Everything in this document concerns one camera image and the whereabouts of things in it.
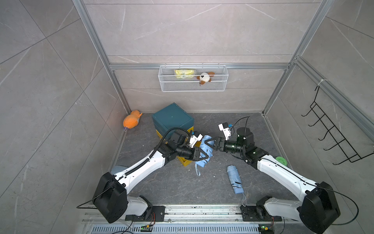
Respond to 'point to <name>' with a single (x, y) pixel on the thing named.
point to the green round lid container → (282, 160)
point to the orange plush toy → (131, 121)
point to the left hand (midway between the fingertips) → (208, 156)
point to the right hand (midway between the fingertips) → (208, 143)
